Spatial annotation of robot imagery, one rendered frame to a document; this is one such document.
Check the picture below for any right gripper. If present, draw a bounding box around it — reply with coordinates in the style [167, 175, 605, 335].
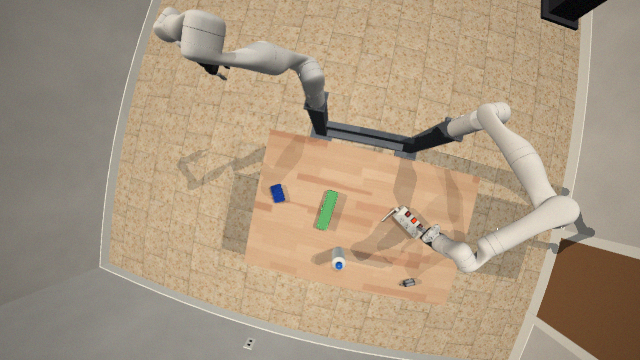
[197, 62, 230, 81]

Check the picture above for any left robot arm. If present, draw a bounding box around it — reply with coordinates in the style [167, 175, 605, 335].
[438, 102, 580, 273]

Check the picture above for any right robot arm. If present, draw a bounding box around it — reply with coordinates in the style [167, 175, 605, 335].
[153, 7, 325, 109]

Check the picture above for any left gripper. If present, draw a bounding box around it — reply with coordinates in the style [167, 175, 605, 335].
[417, 224, 449, 253]

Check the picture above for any white bottle with blue cap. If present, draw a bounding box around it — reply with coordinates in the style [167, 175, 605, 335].
[332, 247, 346, 270]

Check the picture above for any grey power strip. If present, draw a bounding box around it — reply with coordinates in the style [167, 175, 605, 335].
[382, 206, 426, 240]

